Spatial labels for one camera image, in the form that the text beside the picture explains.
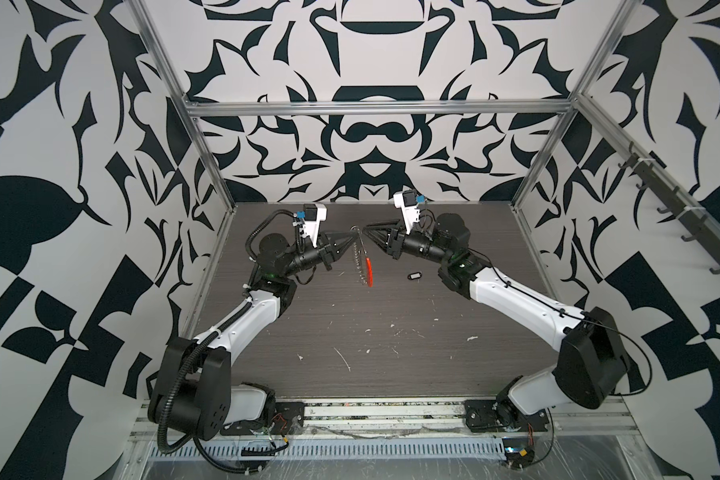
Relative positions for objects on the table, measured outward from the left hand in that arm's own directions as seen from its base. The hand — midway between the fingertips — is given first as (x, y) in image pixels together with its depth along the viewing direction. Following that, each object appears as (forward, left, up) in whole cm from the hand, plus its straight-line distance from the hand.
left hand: (359, 229), depth 70 cm
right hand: (0, -2, +1) cm, 2 cm away
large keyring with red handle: (-6, -2, -13) cm, 14 cm away
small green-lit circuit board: (-41, -36, -34) cm, 65 cm away
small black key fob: (+6, -18, -31) cm, 37 cm away
